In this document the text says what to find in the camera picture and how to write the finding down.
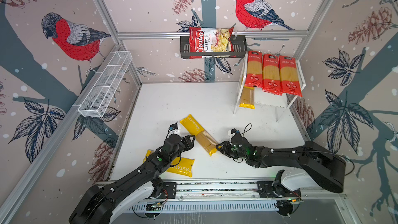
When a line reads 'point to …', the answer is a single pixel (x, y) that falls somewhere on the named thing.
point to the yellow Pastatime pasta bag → (184, 166)
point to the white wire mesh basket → (97, 98)
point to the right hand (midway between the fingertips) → (214, 151)
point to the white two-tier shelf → (241, 83)
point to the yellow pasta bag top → (247, 98)
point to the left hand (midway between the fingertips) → (193, 138)
